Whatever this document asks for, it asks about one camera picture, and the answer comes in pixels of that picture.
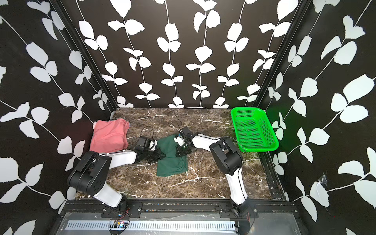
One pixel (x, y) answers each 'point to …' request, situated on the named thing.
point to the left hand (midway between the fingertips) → (166, 153)
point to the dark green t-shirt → (171, 164)
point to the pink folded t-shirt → (109, 136)
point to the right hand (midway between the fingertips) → (175, 153)
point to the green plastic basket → (254, 131)
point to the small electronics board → (120, 224)
